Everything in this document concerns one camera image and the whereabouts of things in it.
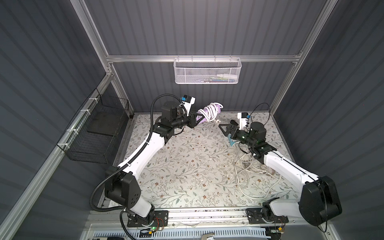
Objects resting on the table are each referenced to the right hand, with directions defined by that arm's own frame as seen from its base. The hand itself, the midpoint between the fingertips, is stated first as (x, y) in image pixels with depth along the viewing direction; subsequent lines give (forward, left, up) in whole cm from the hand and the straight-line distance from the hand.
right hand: (225, 126), depth 78 cm
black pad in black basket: (+1, +64, +1) cm, 64 cm away
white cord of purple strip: (+3, +8, +8) cm, 12 cm away
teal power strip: (-9, -1, 0) cm, 9 cm away
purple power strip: (-1, +13, +7) cm, 15 cm away
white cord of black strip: (-18, -17, -27) cm, 37 cm away
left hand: (0, +11, +8) cm, 13 cm away
